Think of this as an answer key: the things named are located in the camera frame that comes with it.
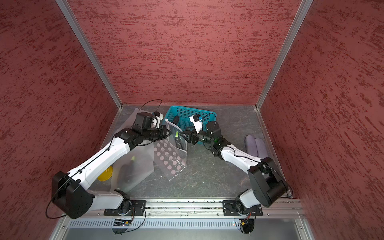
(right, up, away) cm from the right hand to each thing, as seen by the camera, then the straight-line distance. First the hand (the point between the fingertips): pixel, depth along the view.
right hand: (182, 133), depth 79 cm
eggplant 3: (-8, +7, +28) cm, 30 cm away
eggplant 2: (-3, -5, +1) cm, 6 cm away
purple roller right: (+50, -11, +15) cm, 53 cm away
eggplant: (-33, -23, +5) cm, 41 cm away
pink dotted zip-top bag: (-9, -14, +12) cm, 20 cm away
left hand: (-6, -1, -1) cm, 6 cm away
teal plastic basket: (-1, +5, +30) cm, 31 cm away
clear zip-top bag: (-48, +9, +34) cm, 59 cm away
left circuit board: (-30, -43, -8) cm, 53 cm away
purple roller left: (+43, -9, +16) cm, 47 cm away
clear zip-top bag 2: (-31, -22, +8) cm, 38 cm away
